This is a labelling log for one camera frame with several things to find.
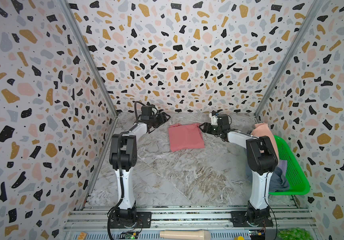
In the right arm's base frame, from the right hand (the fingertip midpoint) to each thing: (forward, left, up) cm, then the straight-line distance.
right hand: (200, 123), depth 100 cm
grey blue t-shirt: (-37, -39, -4) cm, 54 cm away
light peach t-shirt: (-8, -37, +4) cm, 38 cm away
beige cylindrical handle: (-60, +7, -8) cm, 61 cm away
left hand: (+3, +21, +4) cm, 22 cm away
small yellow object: (-61, -15, -5) cm, 63 cm away
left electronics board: (-61, +36, -11) cm, 72 cm away
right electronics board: (-59, -25, -12) cm, 66 cm away
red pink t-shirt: (-4, +9, -9) cm, 14 cm away
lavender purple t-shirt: (-24, -50, -10) cm, 56 cm away
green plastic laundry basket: (-36, -52, -7) cm, 64 cm away
